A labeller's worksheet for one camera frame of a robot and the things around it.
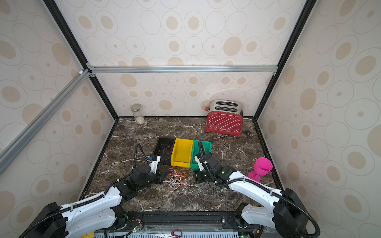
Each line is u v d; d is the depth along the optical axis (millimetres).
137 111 1062
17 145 533
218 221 747
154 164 736
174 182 851
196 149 939
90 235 684
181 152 974
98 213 515
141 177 616
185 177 872
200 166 725
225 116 974
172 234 699
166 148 1000
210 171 610
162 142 1029
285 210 400
